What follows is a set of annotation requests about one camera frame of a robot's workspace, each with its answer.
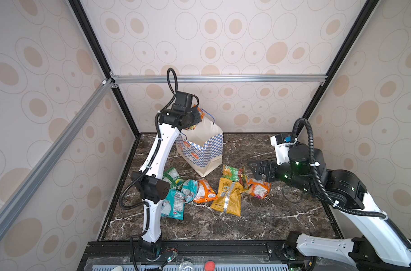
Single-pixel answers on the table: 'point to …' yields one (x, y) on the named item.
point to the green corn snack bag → (235, 174)
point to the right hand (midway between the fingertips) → (263, 160)
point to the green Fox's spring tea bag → (175, 180)
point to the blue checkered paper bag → (200, 148)
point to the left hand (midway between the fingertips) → (202, 113)
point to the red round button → (209, 266)
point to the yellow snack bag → (228, 198)
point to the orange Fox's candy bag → (205, 192)
